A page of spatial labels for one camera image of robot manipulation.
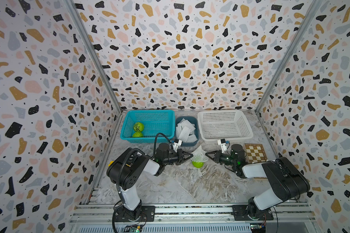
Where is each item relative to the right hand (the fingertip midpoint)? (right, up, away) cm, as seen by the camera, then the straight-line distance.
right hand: (207, 155), depth 87 cm
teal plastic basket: (-37, +21, +30) cm, 52 cm away
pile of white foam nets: (-14, +14, +10) cm, 22 cm away
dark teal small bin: (-6, +21, +22) cm, 32 cm away
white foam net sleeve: (-5, +1, -5) cm, 7 cm away
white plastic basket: (+21, +18, +27) cm, 38 cm away
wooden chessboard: (+33, 0, +8) cm, 34 cm away
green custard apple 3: (-45, +11, +12) cm, 48 cm away
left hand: (-8, 0, -3) cm, 9 cm away
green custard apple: (-5, -6, 0) cm, 8 cm away
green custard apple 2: (-46, +17, +16) cm, 52 cm away
